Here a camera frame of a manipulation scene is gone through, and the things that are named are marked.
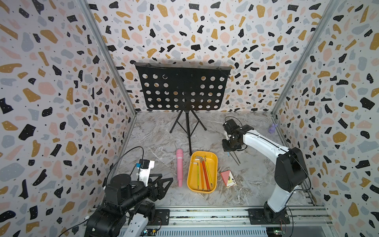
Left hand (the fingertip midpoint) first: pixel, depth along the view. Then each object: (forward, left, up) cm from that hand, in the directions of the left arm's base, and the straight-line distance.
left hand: (168, 178), depth 60 cm
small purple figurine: (+44, -67, -24) cm, 83 cm away
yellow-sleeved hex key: (+14, -19, -27) cm, 36 cm away
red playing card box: (+9, -30, -26) cm, 40 cm away
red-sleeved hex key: (+13, -17, -27) cm, 35 cm away
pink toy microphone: (+17, -1, -25) cm, 30 cm away
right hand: (+25, -29, -19) cm, 43 cm away
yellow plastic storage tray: (+20, -22, -27) cm, 40 cm away
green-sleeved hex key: (+12, -12, -26) cm, 32 cm away
